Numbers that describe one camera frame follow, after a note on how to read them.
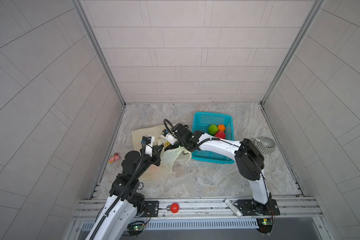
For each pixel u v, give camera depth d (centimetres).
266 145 93
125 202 49
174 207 69
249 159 53
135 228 64
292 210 71
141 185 78
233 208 70
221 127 98
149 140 60
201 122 102
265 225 68
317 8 71
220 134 93
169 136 75
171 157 65
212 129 94
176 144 73
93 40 82
